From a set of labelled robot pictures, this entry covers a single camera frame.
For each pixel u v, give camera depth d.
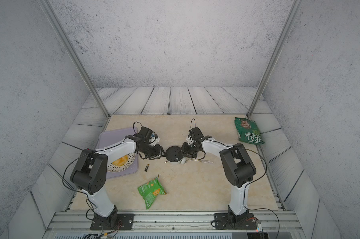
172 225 0.73
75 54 0.87
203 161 0.94
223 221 0.72
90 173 0.48
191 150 0.83
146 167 0.91
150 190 0.78
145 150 0.77
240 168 0.51
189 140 0.93
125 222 0.73
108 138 1.10
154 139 0.88
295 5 0.70
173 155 0.93
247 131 1.07
